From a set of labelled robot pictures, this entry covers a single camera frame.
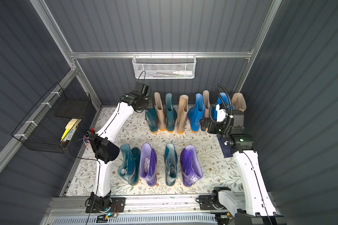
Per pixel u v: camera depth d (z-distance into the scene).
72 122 0.76
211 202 0.74
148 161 0.72
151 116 0.86
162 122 0.96
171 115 0.85
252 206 0.37
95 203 0.68
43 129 0.69
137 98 0.64
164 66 1.24
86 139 0.85
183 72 0.91
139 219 0.77
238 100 0.88
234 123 0.50
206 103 0.92
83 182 0.81
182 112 0.87
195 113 0.89
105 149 0.53
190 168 0.60
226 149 0.94
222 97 0.89
